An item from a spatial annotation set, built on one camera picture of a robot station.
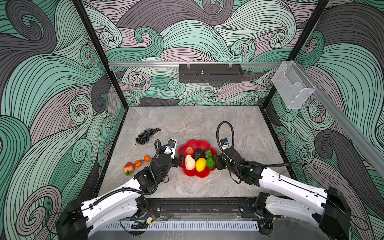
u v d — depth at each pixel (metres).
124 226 0.69
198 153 0.88
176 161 0.68
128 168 0.83
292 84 0.78
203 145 0.94
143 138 0.98
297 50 0.86
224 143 0.68
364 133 0.55
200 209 0.75
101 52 0.88
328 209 0.39
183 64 0.93
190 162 0.83
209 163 0.84
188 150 0.88
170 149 0.62
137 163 0.87
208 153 0.86
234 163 0.56
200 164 0.84
